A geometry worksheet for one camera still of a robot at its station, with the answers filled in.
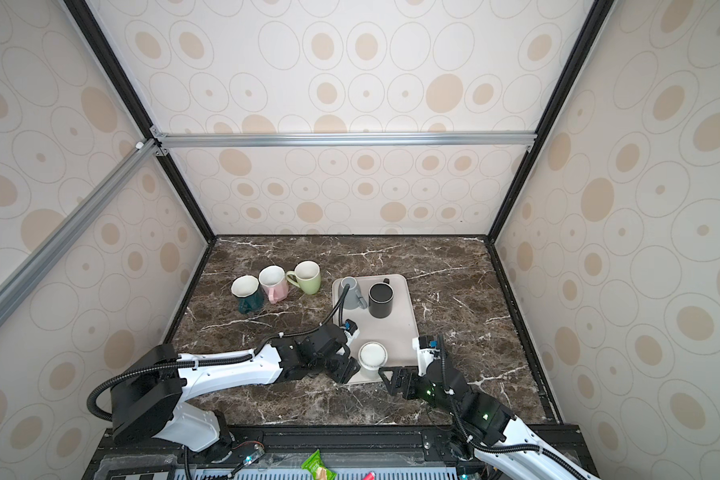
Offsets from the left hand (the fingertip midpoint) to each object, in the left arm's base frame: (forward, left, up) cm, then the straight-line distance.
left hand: (360, 363), depth 80 cm
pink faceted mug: (+25, +28, +2) cm, 38 cm away
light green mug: (+30, +19, -1) cm, 35 cm away
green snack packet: (-22, +11, -4) cm, 25 cm away
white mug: (+2, -3, 0) cm, 4 cm away
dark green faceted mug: (+23, +37, 0) cm, 43 cm away
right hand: (-3, -8, +3) cm, 9 cm away
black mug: (+19, -6, +2) cm, 20 cm away
